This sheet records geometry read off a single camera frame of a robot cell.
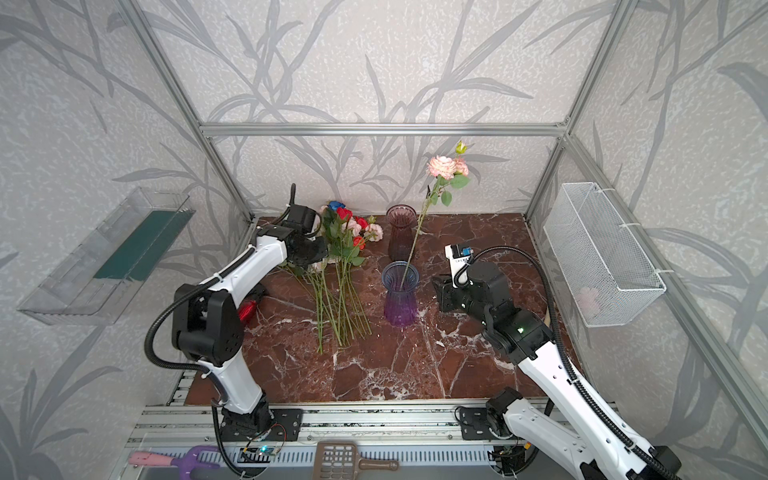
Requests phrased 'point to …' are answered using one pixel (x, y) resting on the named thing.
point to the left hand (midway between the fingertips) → (328, 244)
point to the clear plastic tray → (103, 278)
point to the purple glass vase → (400, 279)
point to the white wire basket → (609, 281)
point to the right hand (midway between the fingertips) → (435, 268)
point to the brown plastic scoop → (338, 460)
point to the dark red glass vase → (401, 220)
